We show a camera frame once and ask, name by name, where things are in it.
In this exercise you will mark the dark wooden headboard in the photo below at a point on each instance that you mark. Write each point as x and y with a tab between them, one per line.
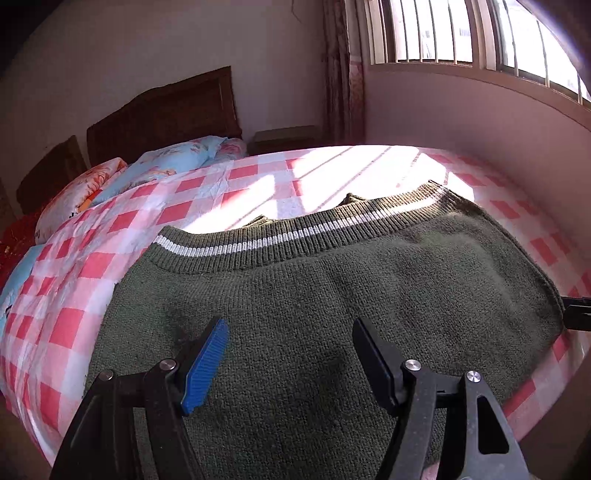
50	175
198	106

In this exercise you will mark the floral pink curtain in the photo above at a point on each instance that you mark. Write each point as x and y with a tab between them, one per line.
345	95

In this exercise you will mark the red floral bedsheet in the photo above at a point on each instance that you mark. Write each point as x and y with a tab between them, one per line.
16	240

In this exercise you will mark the window with bars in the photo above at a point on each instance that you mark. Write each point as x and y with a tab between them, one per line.
501	36

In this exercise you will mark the light blue floral pillow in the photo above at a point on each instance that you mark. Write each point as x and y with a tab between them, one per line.
161	163

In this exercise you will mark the orange floral pillow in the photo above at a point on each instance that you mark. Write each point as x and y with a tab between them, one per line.
75	197

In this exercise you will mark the pink blue floral pillow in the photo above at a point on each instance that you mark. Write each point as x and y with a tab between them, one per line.
229	150

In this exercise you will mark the pink checkered bed cover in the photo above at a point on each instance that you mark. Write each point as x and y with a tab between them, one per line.
51	327

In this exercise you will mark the wooden nightstand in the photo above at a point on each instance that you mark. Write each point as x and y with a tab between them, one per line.
285	139

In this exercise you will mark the light blue blanket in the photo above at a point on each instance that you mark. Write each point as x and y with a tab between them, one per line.
15	283

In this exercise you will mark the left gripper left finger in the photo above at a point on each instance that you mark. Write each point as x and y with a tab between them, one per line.
101	441

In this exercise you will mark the green white knit sweater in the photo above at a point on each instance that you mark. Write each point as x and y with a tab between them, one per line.
433	273

